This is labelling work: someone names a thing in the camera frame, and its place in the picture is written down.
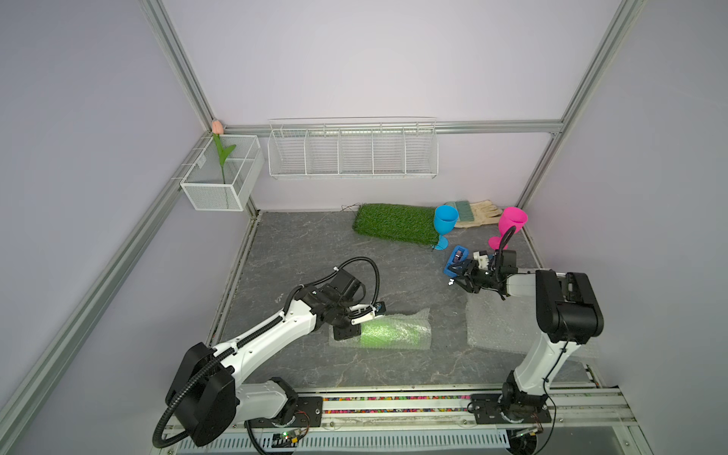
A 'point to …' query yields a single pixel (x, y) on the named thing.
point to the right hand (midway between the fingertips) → (449, 269)
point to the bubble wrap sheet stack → (508, 323)
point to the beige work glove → (476, 212)
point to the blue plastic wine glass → (445, 217)
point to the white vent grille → (434, 442)
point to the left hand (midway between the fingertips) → (354, 322)
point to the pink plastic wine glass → (509, 217)
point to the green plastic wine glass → (391, 334)
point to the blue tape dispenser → (459, 254)
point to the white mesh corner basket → (226, 173)
